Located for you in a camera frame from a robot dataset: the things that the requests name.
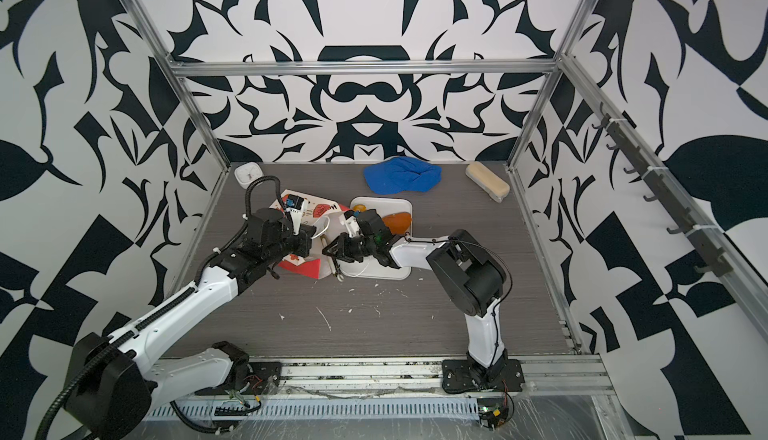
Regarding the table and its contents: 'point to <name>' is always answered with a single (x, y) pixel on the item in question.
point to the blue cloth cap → (402, 175)
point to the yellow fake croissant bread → (359, 207)
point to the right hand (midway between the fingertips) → (326, 251)
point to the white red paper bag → (325, 217)
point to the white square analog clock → (247, 172)
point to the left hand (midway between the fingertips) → (314, 222)
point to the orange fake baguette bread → (399, 223)
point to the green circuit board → (492, 411)
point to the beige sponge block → (488, 181)
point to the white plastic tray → (375, 268)
